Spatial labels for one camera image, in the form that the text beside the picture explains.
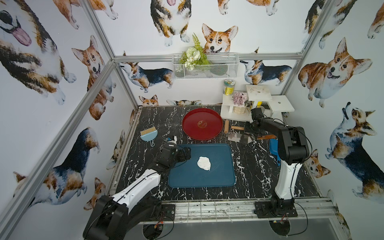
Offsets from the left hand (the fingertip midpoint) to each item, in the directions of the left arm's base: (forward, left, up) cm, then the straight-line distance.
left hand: (184, 146), depth 87 cm
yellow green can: (+39, -30, +11) cm, 51 cm away
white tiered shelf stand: (+28, -48, +12) cm, 57 cm away
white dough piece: (-6, -12, -9) cm, 16 cm away
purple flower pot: (+27, -35, +11) cm, 46 cm away
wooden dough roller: (+20, -29, -9) cm, 37 cm away
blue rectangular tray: (-8, -16, -8) cm, 20 cm away
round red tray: (+24, -11, -11) cm, 29 cm away
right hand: (+19, -47, -6) cm, 51 cm away
